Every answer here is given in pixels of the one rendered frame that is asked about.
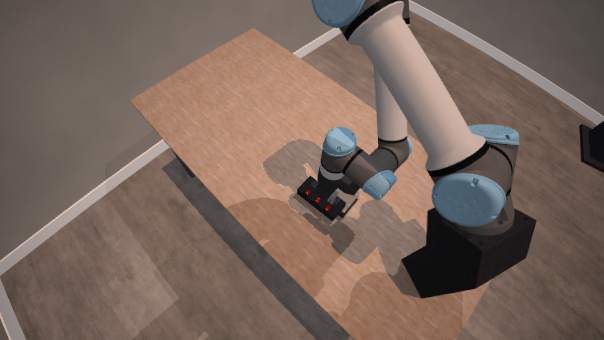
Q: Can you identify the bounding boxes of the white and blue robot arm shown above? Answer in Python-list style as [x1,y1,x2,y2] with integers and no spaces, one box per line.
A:
[312,0,520,236]

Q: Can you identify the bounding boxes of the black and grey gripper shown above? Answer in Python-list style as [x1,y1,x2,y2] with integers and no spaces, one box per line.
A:
[316,161,360,204]

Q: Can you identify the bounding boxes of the black power strip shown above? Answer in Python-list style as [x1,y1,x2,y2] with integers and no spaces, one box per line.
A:
[297,176,358,222]

